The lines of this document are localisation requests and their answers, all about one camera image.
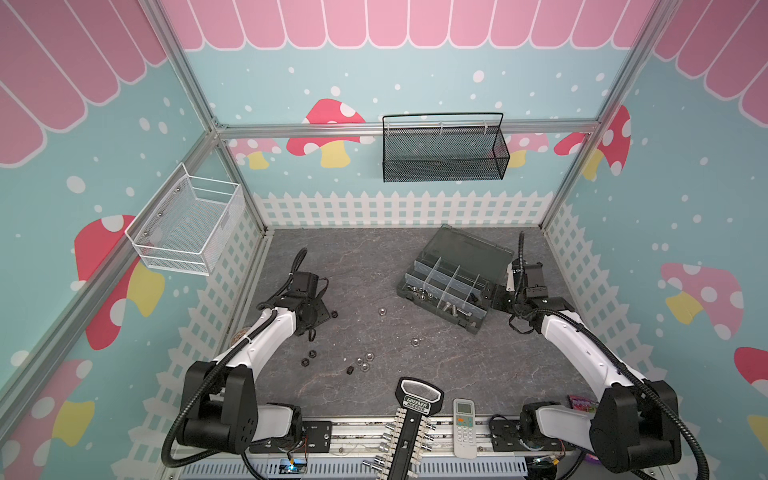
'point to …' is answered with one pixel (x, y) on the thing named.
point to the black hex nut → (334, 314)
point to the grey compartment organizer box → (453, 274)
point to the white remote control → (464, 428)
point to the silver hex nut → (382, 311)
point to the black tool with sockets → (409, 438)
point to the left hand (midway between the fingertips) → (318, 321)
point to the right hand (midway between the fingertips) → (494, 294)
